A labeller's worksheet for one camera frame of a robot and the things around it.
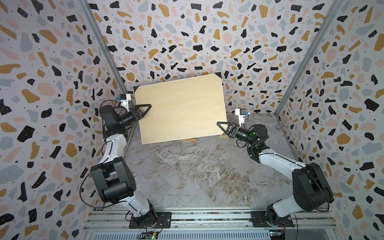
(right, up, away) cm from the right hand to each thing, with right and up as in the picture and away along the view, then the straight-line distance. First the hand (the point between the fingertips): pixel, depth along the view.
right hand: (218, 126), depth 71 cm
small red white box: (+3, -4, +1) cm, 5 cm away
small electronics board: (-33, -51, 0) cm, 61 cm away
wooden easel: (-13, -9, +30) cm, 34 cm away
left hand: (-33, +9, +5) cm, 35 cm away
